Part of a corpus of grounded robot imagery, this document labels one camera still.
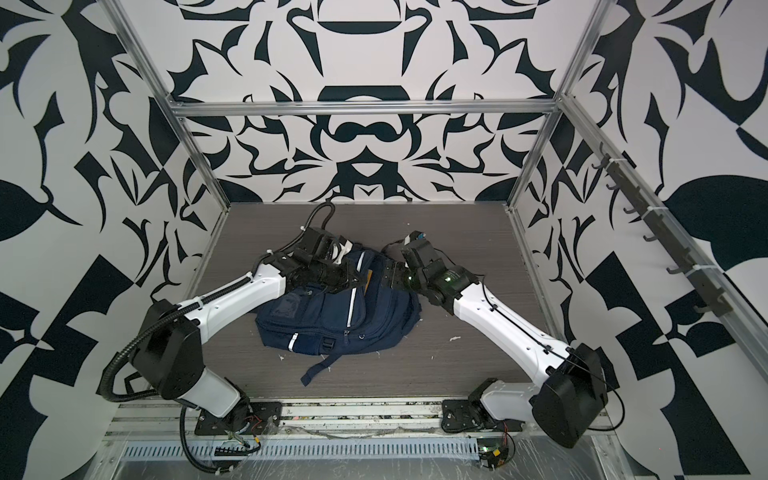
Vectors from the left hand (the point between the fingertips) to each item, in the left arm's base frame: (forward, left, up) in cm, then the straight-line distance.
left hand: (369, 275), depth 80 cm
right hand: (-1, -6, +2) cm, 6 cm away
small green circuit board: (-38, -28, -18) cm, 51 cm away
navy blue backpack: (-10, +2, -3) cm, 11 cm away
